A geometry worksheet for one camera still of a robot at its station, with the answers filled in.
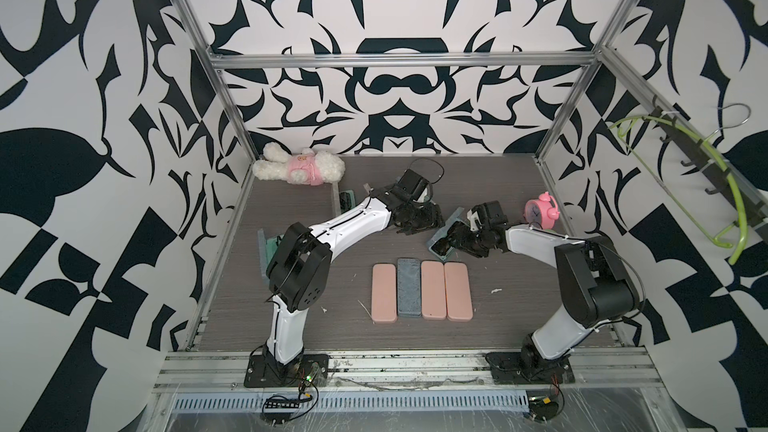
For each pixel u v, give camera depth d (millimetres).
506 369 734
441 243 961
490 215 776
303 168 1046
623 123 831
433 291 852
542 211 930
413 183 701
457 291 852
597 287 471
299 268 490
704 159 590
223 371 760
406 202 695
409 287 850
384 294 838
